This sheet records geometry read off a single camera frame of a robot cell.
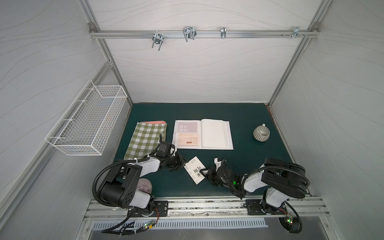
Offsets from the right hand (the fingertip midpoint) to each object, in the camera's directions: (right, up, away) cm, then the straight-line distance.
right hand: (199, 173), depth 83 cm
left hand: (-7, +3, +4) cm, 9 cm away
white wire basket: (-54, +27, -15) cm, 62 cm away
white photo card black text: (-4, +1, +5) cm, 7 cm away
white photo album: (+2, +20, +18) cm, 27 cm away
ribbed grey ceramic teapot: (+43, +21, +18) cm, 51 cm away
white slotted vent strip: (-32, -20, -12) cm, 40 cm away
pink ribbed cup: (-30, -5, -3) cm, 31 cm away
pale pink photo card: (-7, +17, +16) cm, 24 cm away
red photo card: (-8, +25, +21) cm, 34 cm away
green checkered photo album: (-36, +18, +17) cm, 43 cm away
